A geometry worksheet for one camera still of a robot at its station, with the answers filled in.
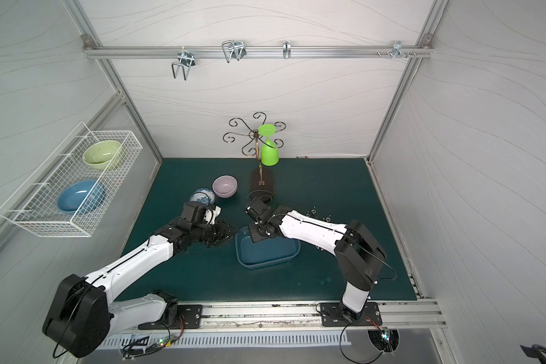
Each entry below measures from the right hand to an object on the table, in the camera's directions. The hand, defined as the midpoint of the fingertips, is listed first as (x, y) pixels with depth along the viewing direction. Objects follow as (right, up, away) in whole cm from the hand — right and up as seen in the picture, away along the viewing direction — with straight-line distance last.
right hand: (256, 230), depth 86 cm
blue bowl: (-49, +14, -20) cm, 55 cm away
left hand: (-6, 0, -5) cm, 8 cm away
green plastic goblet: (+5, +30, +8) cm, 31 cm away
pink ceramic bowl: (-17, +16, +19) cm, 31 cm away
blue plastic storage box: (-1, -9, -2) cm, 9 cm away
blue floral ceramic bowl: (-26, +12, +16) cm, 33 cm away
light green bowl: (-52, +28, -11) cm, 60 cm away
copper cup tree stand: (0, +20, +21) cm, 29 cm away
